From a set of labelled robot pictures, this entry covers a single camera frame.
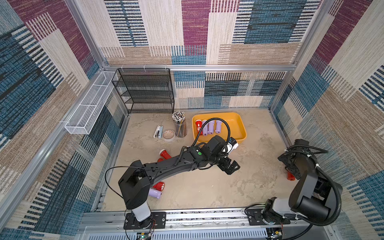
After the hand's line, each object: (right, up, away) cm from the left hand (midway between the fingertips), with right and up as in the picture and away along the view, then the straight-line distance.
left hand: (234, 162), depth 74 cm
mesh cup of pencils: (-28, +18, +22) cm, 40 cm away
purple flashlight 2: (-8, +17, +31) cm, 36 cm away
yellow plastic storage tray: (+11, +21, +36) cm, 43 cm away
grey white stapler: (-44, +13, +31) cm, 55 cm away
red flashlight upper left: (-38, +1, +19) cm, 43 cm away
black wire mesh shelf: (-55, +44, +35) cm, 78 cm away
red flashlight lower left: (-38, -14, +7) cm, 42 cm away
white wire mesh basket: (-88, +20, +17) cm, 92 cm away
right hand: (+34, -6, +11) cm, 37 cm away
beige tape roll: (-37, +11, +31) cm, 50 cm away
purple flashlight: (-40, -17, +5) cm, 44 cm away
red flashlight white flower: (-16, +19, +34) cm, 42 cm away
